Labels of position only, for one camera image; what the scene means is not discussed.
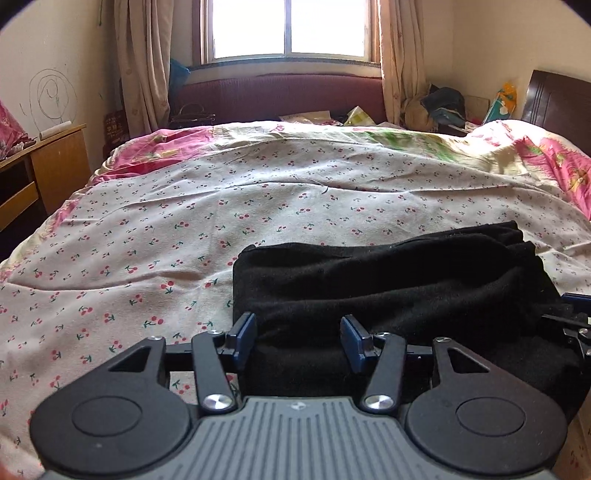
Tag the dark handbag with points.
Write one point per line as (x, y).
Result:
(191, 117)

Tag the beige curtain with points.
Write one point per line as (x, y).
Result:
(143, 69)
(401, 60)

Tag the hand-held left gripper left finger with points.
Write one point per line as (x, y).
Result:
(244, 337)

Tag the white paper roll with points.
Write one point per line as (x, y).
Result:
(55, 130)

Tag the maroon upholstered bench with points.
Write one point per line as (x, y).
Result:
(286, 94)

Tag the pile of clothes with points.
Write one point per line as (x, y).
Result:
(443, 106)

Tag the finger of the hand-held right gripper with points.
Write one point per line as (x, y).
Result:
(577, 298)
(570, 334)

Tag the black pants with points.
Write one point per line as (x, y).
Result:
(392, 286)

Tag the window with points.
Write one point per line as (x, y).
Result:
(291, 27)

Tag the blue plastic bag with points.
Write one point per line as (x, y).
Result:
(178, 71)

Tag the cherry print bedsheet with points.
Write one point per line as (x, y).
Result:
(184, 207)

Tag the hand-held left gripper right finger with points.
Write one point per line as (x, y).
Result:
(353, 342)

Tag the dark wooden headboard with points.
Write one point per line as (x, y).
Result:
(558, 106)

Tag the green white bag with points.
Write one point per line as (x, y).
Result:
(358, 116)

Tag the wooden desk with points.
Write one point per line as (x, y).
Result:
(60, 161)

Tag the pink floral cloth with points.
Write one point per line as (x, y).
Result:
(9, 131)

